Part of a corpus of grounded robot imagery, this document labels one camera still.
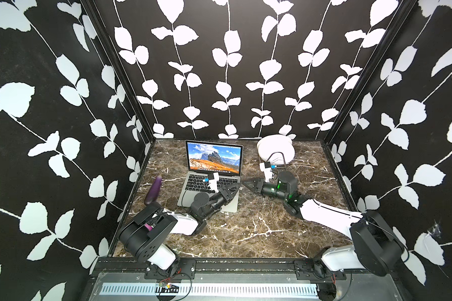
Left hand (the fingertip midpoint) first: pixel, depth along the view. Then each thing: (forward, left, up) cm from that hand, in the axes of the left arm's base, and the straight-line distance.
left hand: (242, 183), depth 77 cm
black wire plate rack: (+21, -26, -13) cm, 36 cm away
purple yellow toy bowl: (-21, +29, +15) cm, 39 cm away
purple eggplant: (+9, +44, -18) cm, 49 cm away
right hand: (+1, 0, 0) cm, 1 cm away
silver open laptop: (+23, +18, -10) cm, 31 cm away
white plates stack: (+23, -20, -5) cm, 31 cm away
